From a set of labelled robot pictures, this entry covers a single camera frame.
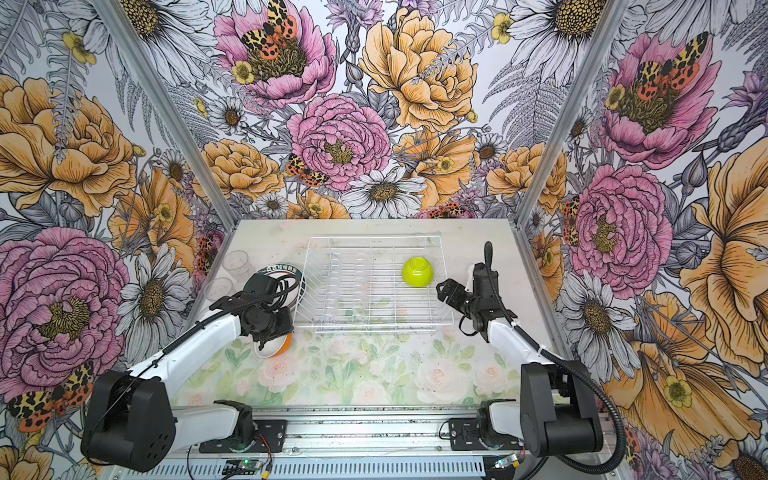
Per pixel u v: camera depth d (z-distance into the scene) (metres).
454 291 0.81
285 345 0.82
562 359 0.45
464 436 0.74
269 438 0.74
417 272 0.99
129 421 0.41
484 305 0.69
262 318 0.70
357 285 0.99
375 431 0.76
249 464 0.71
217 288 0.97
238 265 1.01
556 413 0.42
